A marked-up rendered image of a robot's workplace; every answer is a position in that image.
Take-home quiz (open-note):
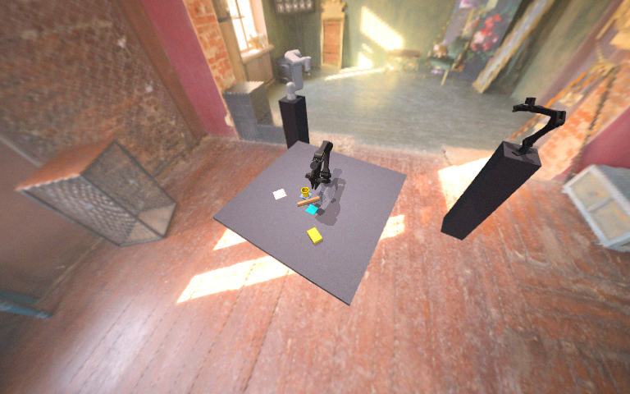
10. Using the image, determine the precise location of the yellow rectangular block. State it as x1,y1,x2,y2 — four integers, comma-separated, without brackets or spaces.
307,227,322,244

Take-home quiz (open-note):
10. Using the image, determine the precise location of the white flat square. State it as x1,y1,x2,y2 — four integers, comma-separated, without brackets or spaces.
272,189,286,200

